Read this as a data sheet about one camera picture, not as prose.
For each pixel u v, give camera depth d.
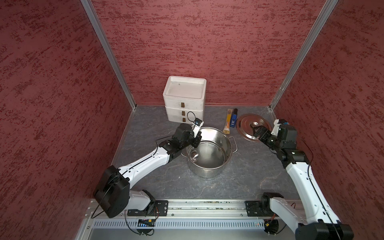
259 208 0.73
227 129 1.06
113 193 0.41
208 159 0.94
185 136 0.63
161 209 0.74
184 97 0.93
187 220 0.71
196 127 0.69
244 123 1.08
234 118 1.10
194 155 0.90
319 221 0.38
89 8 0.71
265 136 0.68
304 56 0.89
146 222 0.72
